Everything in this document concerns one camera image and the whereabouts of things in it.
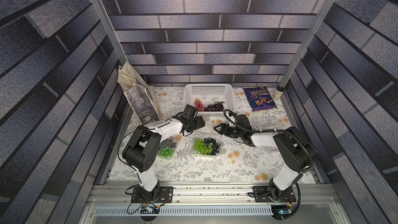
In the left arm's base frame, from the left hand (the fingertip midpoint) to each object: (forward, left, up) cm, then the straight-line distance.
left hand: (203, 123), depth 93 cm
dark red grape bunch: (+14, -9, -2) cm, 16 cm away
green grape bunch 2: (-16, +1, -1) cm, 16 cm away
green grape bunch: (-17, +20, -2) cm, 27 cm away
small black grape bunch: (-13, +20, -1) cm, 23 cm away
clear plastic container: (-9, -10, -6) cm, 15 cm away
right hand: (-2, -8, -2) cm, 9 cm away
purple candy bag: (+23, -41, -2) cm, 47 cm away
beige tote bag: (+9, +36, +15) cm, 40 cm away
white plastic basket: (+25, -6, -7) cm, 26 cm away
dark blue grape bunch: (-14, -7, -2) cm, 16 cm away
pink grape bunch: (+15, +2, -2) cm, 15 cm away
